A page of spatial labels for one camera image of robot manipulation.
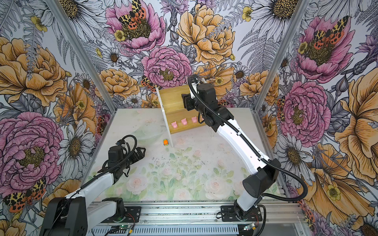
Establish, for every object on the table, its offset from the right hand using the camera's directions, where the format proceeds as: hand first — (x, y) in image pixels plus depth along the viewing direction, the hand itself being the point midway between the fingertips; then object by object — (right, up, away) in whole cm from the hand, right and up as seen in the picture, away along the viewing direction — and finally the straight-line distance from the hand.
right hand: (188, 97), depth 72 cm
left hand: (-29, -32, +17) cm, 47 cm away
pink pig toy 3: (-9, -14, +17) cm, 23 cm away
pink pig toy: (+3, -10, +19) cm, 22 cm away
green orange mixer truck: (-16, -25, +27) cm, 40 cm away
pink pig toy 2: (-3, -12, +18) cm, 22 cm away
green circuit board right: (+30, -62, -1) cm, 69 cm away
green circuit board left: (-34, -64, 0) cm, 72 cm away
